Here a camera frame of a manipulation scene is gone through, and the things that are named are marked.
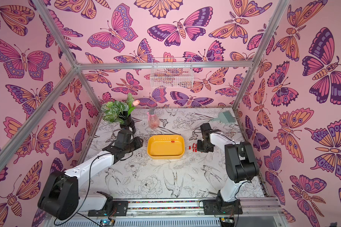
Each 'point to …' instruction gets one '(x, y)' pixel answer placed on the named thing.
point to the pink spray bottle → (153, 120)
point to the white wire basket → (172, 73)
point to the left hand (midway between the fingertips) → (143, 139)
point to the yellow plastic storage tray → (160, 147)
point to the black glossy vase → (128, 121)
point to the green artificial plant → (114, 111)
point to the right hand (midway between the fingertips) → (199, 149)
